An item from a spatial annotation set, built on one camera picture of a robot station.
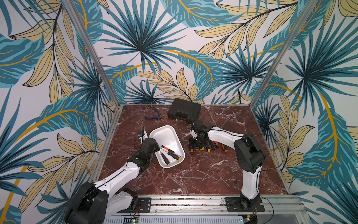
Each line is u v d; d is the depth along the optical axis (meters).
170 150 0.88
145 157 0.64
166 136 0.90
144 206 0.73
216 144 0.65
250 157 0.51
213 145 0.95
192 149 0.92
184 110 1.13
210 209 0.73
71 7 0.68
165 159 0.86
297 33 0.77
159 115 1.11
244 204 0.65
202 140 0.76
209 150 0.93
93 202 0.39
